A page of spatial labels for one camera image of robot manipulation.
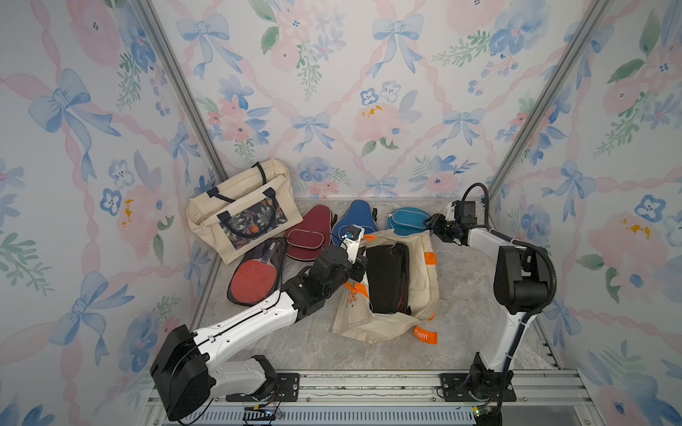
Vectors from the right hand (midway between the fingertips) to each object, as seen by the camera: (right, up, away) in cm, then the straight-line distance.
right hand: (428, 218), depth 106 cm
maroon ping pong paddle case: (-47, -7, -3) cm, 47 cm away
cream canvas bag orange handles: (-30, -28, -34) cm, 54 cm away
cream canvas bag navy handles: (-66, +4, -13) cm, 67 cm away
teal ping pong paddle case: (-9, -1, -5) cm, 10 cm away
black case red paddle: (-19, -19, -22) cm, 35 cm away
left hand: (-27, -9, -32) cm, 43 cm away
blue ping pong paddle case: (-27, +2, +8) cm, 28 cm away
